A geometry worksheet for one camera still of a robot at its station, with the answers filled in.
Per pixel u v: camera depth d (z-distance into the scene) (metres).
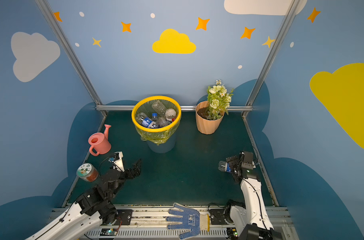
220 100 0.92
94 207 0.53
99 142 0.90
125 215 0.75
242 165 0.63
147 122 0.78
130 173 0.66
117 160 0.64
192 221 0.73
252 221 0.42
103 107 1.18
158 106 0.88
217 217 0.75
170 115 0.82
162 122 0.90
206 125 0.99
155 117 0.86
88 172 0.81
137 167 0.68
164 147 1.01
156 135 0.78
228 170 0.87
